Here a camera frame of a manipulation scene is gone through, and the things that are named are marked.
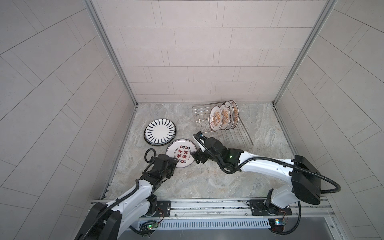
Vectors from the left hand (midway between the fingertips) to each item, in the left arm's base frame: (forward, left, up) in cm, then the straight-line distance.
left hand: (181, 158), depth 87 cm
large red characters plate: (+27, -31, +13) cm, 43 cm away
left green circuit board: (-32, +10, +2) cm, 33 cm away
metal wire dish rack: (+14, -35, -1) cm, 38 cm away
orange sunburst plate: (+25, -27, +10) cm, 39 cm away
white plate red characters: (+6, +1, -1) cm, 6 cm away
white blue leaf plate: (+17, +16, 0) cm, 23 cm away
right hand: (0, -8, +11) cm, 14 cm away
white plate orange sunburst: (+25, -21, +6) cm, 34 cm away
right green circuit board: (-31, -47, -1) cm, 56 cm away
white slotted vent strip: (-31, -21, -1) cm, 37 cm away
